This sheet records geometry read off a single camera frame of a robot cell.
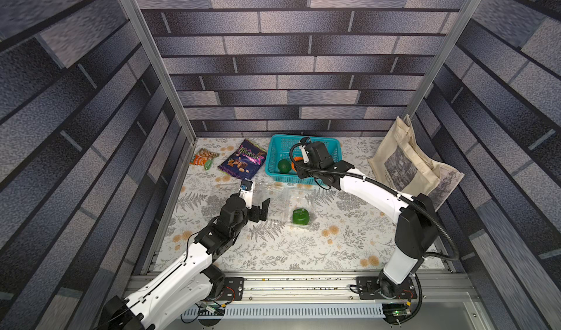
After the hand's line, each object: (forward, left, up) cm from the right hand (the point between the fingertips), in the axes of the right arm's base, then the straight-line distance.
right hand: (298, 162), depth 87 cm
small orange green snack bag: (+13, +47, -13) cm, 50 cm away
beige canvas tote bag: (+2, -42, -2) cm, 43 cm away
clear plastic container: (-6, +1, -19) cm, 20 cm away
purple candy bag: (+10, +25, -12) cm, 30 cm away
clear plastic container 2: (-4, +8, -19) cm, 21 cm away
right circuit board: (-47, -32, -20) cm, 60 cm away
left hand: (-15, +15, -1) cm, 21 cm away
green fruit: (-17, -1, -13) cm, 22 cm away
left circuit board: (-48, +29, -18) cm, 59 cm away
